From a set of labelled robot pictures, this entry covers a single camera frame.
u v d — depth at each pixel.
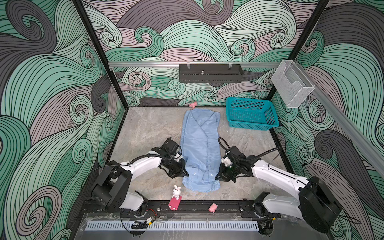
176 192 0.72
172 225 0.70
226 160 0.79
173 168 0.72
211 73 0.96
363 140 0.54
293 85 0.79
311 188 0.45
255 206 0.65
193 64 0.92
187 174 0.79
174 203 0.75
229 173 0.70
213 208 0.72
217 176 0.77
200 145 0.96
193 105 1.19
